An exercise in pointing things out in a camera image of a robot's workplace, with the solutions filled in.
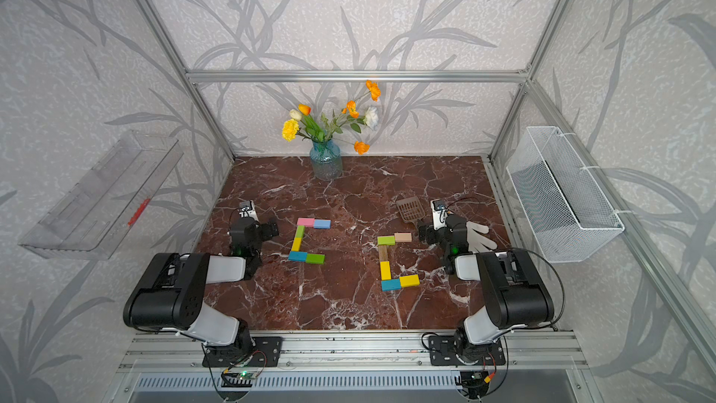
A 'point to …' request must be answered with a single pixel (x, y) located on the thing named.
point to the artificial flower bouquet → (301, 125)
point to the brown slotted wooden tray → (411, 209)
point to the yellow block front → (385, 270)
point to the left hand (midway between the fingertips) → (258, 216)
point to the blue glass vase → (325, 160)
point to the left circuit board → (237, 380)
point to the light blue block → (322, 224)
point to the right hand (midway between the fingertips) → (433, 215)
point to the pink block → (305, 221)
